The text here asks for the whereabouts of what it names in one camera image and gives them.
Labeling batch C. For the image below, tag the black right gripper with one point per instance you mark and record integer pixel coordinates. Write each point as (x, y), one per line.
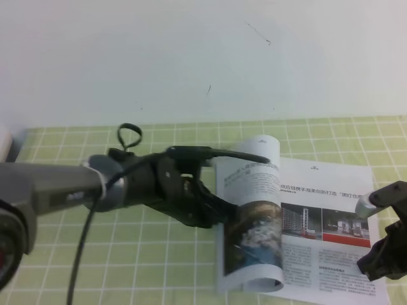
(387, 257)

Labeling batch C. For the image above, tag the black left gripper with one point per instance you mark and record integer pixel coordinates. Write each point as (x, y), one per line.
(172, 186)

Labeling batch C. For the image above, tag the magazine with photos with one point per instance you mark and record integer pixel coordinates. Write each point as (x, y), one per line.
(296, 234)

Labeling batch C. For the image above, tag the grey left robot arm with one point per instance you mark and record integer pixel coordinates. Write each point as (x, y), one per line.
(29, 190)

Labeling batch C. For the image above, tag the white side table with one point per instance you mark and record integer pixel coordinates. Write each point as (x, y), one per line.
(6, 141)

